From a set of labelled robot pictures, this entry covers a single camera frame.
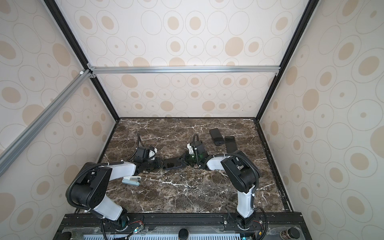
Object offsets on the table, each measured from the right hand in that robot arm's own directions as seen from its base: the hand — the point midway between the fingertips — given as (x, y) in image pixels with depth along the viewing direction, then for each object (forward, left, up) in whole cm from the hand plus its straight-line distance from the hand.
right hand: (177, 160), depth 91 cm
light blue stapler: (-11, +25, -4) cm, 28 cm away
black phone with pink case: (+22, -27, -6) cm, 36 cm away
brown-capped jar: (-38, -51, +3) cm, 64 cm away
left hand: (0, +5, -1) cm, 5 cm away
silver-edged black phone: (+16, -37, -7) cm, 40 cm away
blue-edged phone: (+1, +4, -5) cm, 6 cm away
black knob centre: (-38, -6, +6) cm, 39 cm away
